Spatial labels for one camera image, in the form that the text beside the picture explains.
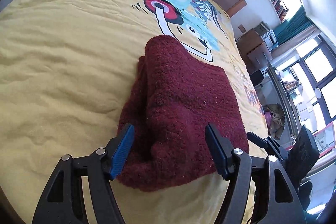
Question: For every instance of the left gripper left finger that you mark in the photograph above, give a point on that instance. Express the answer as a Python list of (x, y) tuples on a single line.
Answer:
[(62, 199)]

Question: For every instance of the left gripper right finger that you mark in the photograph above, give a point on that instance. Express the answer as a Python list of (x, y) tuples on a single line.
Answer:
[(276, 199)]

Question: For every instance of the maroon knitted sweater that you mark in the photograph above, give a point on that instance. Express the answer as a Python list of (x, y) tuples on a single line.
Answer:
[(172, 100)]

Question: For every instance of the wooden drawer cabinet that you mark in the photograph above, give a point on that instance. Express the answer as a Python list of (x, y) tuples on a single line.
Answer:
[(254, 51)]

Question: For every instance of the grey storage boxes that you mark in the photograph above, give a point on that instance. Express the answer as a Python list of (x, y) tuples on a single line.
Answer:
[(267, 35)]

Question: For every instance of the teal curtain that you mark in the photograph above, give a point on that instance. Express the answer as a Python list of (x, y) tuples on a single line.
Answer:
[(290, 28)]

